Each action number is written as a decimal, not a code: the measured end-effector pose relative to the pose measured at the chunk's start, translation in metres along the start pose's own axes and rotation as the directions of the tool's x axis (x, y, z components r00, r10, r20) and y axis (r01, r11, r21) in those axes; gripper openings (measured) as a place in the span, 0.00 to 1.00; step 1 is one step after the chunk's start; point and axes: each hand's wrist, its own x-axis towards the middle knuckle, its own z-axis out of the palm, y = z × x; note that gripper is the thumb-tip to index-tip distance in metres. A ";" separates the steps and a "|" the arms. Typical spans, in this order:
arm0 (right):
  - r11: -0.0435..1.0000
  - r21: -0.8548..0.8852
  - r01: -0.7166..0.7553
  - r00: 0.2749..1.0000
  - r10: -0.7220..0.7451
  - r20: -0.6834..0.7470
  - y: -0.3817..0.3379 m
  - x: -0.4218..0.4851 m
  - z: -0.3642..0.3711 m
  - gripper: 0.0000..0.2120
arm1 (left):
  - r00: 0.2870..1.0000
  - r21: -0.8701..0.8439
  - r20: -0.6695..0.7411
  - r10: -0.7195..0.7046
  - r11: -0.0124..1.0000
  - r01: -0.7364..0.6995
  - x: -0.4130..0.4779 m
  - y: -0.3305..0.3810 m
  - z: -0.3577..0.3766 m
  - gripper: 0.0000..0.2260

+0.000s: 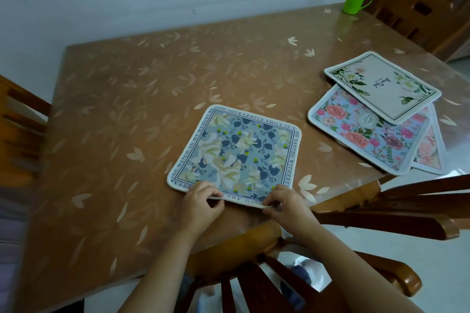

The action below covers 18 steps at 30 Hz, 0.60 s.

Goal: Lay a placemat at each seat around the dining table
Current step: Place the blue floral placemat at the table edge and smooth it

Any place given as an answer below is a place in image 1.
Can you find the brown wooden chair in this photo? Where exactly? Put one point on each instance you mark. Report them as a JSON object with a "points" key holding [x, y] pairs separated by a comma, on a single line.
{"points": [[404, 210], [422, 15], [22, 129], [257, 279]]}

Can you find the peach floral cloth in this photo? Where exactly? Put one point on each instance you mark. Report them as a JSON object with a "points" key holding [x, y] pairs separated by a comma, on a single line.
{"points": [[429, 151]]}

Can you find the person's right thumb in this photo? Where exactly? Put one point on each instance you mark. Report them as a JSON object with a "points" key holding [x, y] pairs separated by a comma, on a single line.
{"points": [[271, 210]]}

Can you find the person's left thumb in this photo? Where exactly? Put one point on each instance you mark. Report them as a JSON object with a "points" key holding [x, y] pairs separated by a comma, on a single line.
{"points": [[216, 205]]}

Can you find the person's left hand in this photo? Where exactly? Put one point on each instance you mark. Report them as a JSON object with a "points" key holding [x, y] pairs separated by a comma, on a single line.
{"points": [[196, 212]]}

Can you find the green plastic cup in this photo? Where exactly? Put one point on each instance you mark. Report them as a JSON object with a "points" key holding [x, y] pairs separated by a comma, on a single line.
{"points": [[355, 0]]}

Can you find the blue floral square cloth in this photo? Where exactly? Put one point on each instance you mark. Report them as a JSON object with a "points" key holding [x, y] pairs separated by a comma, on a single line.
{"points": [[238, 151]]}

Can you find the pink rose floral cloth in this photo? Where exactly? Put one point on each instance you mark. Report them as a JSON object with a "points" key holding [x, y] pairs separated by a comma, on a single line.
{"points": [[363, 140]]}

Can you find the person's left forearm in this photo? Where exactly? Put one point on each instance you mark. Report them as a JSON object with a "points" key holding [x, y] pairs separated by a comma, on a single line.
{"points": [[158, 276]]}

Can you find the person's right hand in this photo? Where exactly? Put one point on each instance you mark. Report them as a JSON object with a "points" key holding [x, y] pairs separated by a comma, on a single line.
{"points": [[293, 215]]}

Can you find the clear leaf print table cover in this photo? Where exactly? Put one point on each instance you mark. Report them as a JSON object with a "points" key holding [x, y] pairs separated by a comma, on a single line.
{"points": [[147, 103]]}

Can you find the person's right forearm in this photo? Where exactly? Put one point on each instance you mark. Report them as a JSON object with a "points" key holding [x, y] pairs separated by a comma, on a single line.
{"points": [[352, 272]]}

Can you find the white cloth with green leaves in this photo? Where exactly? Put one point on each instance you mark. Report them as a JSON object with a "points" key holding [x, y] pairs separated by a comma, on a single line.
{"points": [[385, 85]]}

